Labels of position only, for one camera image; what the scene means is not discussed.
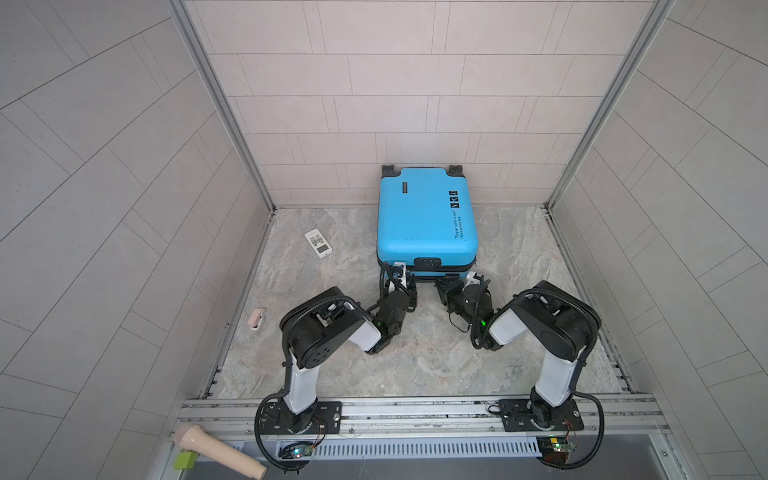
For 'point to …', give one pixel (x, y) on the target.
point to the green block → (185, 460)
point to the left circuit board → (296, 450)
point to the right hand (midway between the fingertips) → (429, 280)
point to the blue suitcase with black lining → (426, 220)
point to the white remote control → (320, 245)
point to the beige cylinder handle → (192, 437)
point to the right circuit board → (556, 449)
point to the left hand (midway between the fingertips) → (415, 271)
